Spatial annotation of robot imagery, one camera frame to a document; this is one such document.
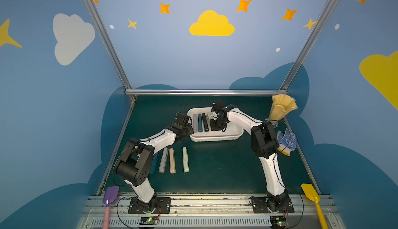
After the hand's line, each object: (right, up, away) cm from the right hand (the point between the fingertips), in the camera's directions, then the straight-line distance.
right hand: (214, 127), depth 101 cm
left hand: (-14, 0, -6) cm, 15 cm away
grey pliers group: (-31, -21, -17) cm, 41 cm away
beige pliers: (-25, -20, -17) cm, 36 cm away
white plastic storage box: (+11, -4, +1) cm, 12 cm away
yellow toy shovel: (+47, -31, -24) cm, 61 cm away
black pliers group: (-6, -1, 0) cm, 6 cm away
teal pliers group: (-10, +3, +3) cm, 11 cm away
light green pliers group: (-18, -17, -14) cm, 29 cm away
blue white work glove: (+46, -10, -5) cm, 47 cm away
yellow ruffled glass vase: (+38, +14, -13) cm, 42 cm away
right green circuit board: (+28, -42, -30) cm, 58 cm away
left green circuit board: (-34, -41, -30) cm, 61 cm away
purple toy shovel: (-55, -31, -23) cm, 68 cm away
